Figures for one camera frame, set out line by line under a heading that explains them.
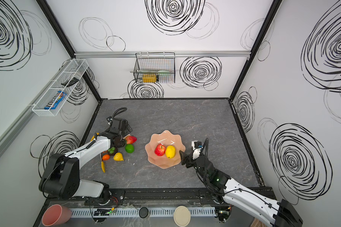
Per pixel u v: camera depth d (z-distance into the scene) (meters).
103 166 0.81
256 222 0.66
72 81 0.80
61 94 0.71
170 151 0.85
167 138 0.93
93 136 0.95
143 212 0.62
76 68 0.91
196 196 0.75
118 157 0.85
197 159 0.70
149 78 0.88
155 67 0.99
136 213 0.64
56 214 0.66
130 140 0.91
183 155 0.75
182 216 0.63
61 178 0.42
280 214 0.44
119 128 0.70
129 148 0.89
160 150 0.84
